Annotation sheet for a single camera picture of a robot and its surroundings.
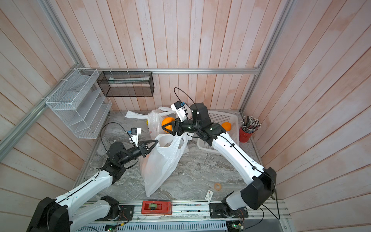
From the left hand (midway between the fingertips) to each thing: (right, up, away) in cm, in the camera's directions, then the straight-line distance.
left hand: (158, 143), depth 73 cm
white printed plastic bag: (+1, +19, +25) cm, 31 cm away
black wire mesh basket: (-23, +36, +17) cm, 46 cm away
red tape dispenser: (0, -32, -2) cm, 32 cm away
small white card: (+27, -29, +6) cm, 40 cm away
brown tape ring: (+32, -26, +9) cm, 42 cm away
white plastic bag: (-1, -13, +4) cm, 13 cm away
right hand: (+4, +9, -4) cm, 11 cm away
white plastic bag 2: (-6, +13, +18) cm, 23 cm away
